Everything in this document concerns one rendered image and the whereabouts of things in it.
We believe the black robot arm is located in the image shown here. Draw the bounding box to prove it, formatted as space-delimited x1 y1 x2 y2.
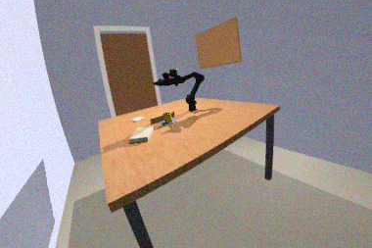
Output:
162 70 205 111

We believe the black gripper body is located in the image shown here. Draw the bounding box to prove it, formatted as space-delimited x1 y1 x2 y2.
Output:
166 78 172 86

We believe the yellow cup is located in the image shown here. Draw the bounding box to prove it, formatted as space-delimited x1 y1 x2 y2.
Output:
163 113 172 123

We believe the cream flat block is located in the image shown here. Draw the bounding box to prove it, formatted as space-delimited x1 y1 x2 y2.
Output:
128 126 154 142

